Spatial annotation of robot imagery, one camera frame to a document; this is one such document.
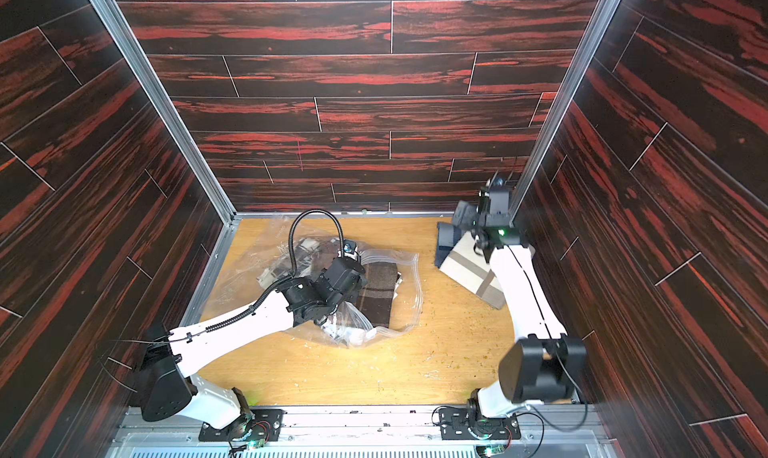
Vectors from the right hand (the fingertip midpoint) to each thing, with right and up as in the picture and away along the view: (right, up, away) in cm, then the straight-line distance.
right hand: (483, 212), depth 82 cm
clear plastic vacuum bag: (-78, -21, +17) cm, 82 cm away
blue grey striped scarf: (-8, -2, -9) cm, 12 cm away
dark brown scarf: (-30, -24, +6) cm, 39 cm away
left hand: (-36, -18, -2) cm, 40 cm away
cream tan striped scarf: (+1, -16, +17) cm, 23 cm away
